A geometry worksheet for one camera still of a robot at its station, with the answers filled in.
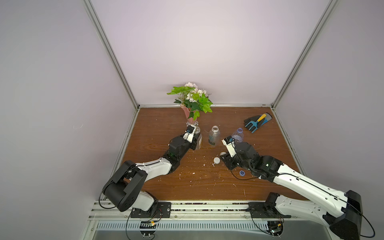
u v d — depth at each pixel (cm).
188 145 76
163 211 73
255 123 107
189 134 71
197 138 81
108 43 85
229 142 64
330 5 70
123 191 43
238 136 93
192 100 85
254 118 110
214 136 90
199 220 71
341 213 39
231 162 65
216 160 88
